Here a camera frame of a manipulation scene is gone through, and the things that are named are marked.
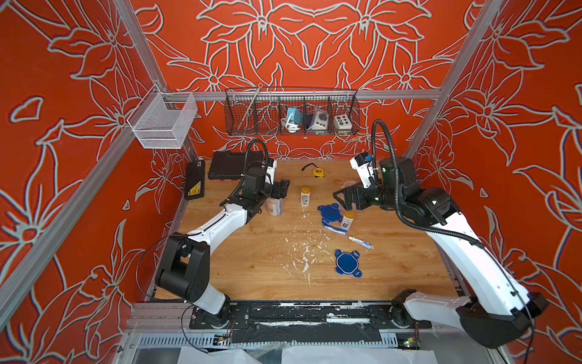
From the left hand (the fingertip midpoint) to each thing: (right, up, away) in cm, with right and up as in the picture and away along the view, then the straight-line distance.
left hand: (281, 178), depth 87 cm
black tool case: (-30, +7, +35) cm, 46 cm away
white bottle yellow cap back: (+10, -8, +10) cm, 16 cm away
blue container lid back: (+22, -16, +11) cm, 29 cm away
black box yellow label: (-44, -1, +23) cm, 49 cm away
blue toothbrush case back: (+23, -20, +8) cm, 32 cm away
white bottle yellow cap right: (+26, -16, +1) cm, 31 cm away
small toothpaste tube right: (+33, -26, +2) cm, 42 cm away
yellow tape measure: (+18, +3, +27) cm, 33 cm away
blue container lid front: (+25, -33, -3) cm, 41 cm away
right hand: (+19, -4, -21) cm, 28 cm away
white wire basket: (-51, +24, +7) cm, 57 cm away
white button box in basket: (+26, +24, +8) cm, 36 cm away
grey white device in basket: (+16, +25, +5) cm, 30 cm away
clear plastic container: (-3, -12, +7) cm, 14 cm away
